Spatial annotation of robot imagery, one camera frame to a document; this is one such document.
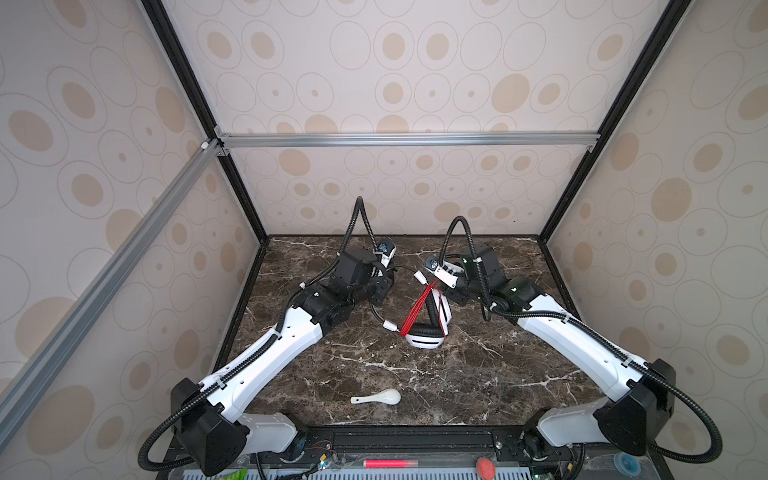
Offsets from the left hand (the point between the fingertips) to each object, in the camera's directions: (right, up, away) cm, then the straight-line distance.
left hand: (392, 270), depth 73 cm
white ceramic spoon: (-1, -35, +8) cm, 36 cm away
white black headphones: (+9, -14, -4) cm, 17 cm away
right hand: (+15, 0, +6) cm, 17 cm away
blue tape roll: (+57, -46, -1) cm, 73 cm away
